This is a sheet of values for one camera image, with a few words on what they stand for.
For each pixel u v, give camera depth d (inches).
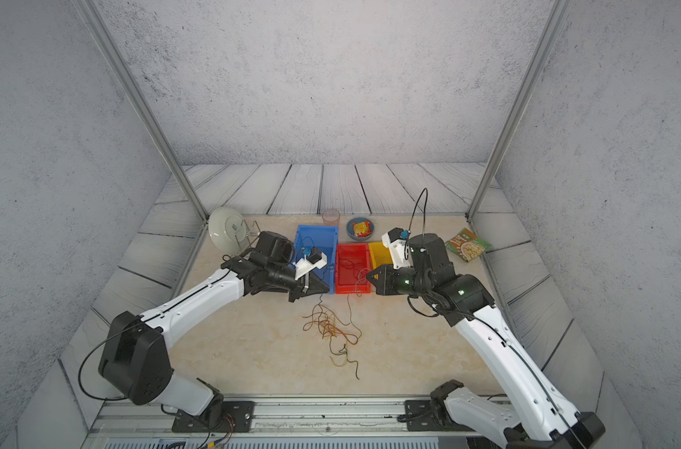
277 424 28.6
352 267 41.3
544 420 14.4
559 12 27.5
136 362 16.9
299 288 26.9
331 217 45.3
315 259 26.5
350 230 44.7
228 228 38.6
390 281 23.0
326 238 43.2
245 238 41.1
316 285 29.2
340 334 34.6
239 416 28.7
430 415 27.9
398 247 24.2
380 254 41.0
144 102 34.3
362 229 43.8
